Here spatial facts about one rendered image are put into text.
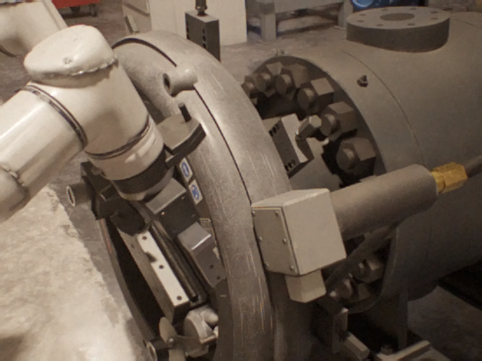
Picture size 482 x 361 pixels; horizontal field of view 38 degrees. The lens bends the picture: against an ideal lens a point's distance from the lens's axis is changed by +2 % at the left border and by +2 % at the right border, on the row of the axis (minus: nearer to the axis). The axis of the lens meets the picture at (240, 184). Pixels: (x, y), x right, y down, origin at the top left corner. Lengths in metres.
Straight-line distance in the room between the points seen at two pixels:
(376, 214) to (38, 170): 0.52
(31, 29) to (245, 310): 0.56
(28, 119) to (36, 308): 1.66
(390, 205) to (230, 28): 4.35
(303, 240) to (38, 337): 1.38
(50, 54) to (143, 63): 0.46
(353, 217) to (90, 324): 1.34
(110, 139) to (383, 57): 0.79
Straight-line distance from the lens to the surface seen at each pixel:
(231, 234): 1.05
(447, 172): 1.16
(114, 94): 0.76
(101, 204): 1.38
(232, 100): 1.10
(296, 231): 0.95
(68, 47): 0.75
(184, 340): 1.33
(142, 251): 1.37
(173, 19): 5.15
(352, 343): 1.11
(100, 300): 2.32
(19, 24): 1.19
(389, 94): 1.36
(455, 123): 1.41
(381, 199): 1.05
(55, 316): 2.29
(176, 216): 0.84
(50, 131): 0.73
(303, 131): 1.03
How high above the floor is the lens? 1.25
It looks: 25 degrees down
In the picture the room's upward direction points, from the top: 4 degrees counter-clockwise
